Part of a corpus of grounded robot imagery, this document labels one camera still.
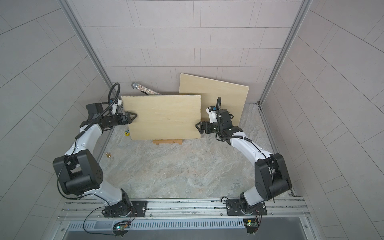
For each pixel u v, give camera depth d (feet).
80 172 1.45
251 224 2.23
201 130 2.47
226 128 2.13
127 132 3.22
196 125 2.65
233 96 2.83
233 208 2.33
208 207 2.40
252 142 1.70
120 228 2.08
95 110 2.15
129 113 2.53
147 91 3.13
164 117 2.76
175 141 2.96
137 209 2.33
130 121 2.51
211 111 2.47
